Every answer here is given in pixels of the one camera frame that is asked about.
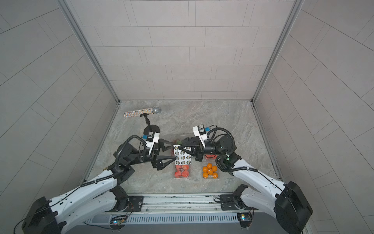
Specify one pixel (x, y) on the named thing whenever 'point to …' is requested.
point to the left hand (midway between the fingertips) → (175, 154)
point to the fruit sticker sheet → (182, 157)
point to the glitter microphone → (154, 110)
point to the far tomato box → (210, 157)
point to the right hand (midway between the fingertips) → (182, 152)
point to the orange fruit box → (210, 171)
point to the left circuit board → (118, 222)
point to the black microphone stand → (149, 128)
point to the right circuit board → (245, 219)
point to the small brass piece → (105, 168)
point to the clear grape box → (190, 141)
